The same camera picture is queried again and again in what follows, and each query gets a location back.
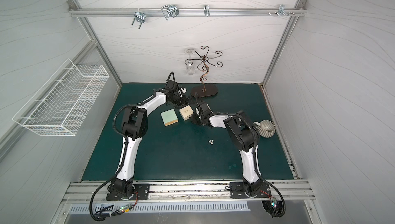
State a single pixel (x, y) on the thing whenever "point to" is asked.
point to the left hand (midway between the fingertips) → (191, 104)
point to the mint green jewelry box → (169, 117)
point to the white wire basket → (58, 104)
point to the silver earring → (211, 141)
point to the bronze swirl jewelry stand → (204, 90)
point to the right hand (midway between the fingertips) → (191, 118)
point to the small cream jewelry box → (186, 112)
